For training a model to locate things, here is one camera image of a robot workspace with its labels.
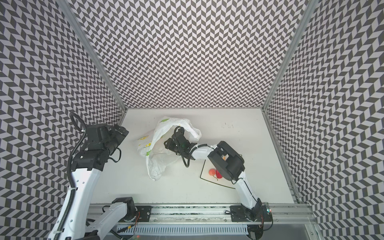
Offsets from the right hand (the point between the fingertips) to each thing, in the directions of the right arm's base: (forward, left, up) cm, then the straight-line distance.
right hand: (166, 147), depth 93 cm
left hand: (-6, +17, +23) cm, 29 cm away
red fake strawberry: (-17, -31, -2) cm, 36 cm away
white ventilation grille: (-42, -14, -4) cm, 44 cm away
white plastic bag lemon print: (-9, +2, +19) cm, 21 cm away
